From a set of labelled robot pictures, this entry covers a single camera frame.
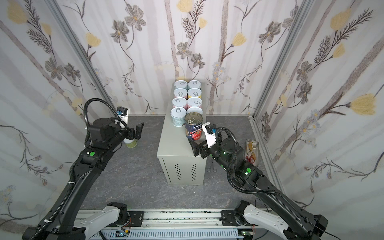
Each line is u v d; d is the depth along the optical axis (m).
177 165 0.66
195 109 0.69
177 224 0.74
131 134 0.62
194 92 0.76
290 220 0.40
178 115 0.67
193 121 0.57
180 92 0.76
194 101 0.72
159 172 0.91
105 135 0.49
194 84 0.82
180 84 0.82
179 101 0.72
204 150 0.54
